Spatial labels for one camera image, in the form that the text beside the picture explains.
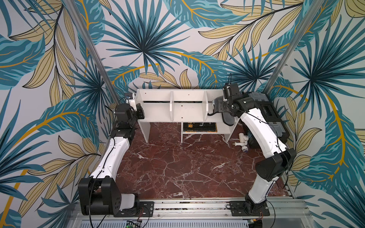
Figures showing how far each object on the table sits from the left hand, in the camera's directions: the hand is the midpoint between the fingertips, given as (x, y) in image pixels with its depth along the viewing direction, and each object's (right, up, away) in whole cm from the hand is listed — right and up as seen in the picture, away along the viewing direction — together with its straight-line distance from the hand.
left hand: (138, 105), depth 79 cm
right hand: (+48, +1, +2) cm, 48 cm away
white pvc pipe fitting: (+66, -23, +20) cm, 73 cm away
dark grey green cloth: (+50, -8, +1) cm, 50 cm away
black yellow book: (+35, -13, +11) cm, 39 cm away
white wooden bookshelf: (+29, -1, +7) cm, 30 cm away
